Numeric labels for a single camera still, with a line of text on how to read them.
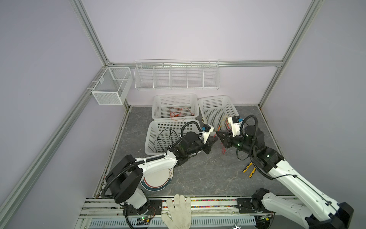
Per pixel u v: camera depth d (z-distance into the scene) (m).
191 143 0.60
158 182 0.81
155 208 0.73
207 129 0.65
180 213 0.72
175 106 1.20
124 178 0.43
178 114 1.15
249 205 0.74
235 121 0.61
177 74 0.99
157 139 0.99
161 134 1.02
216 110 1.17
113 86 1.02
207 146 0.68
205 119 1.11
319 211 0.40
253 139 0.50
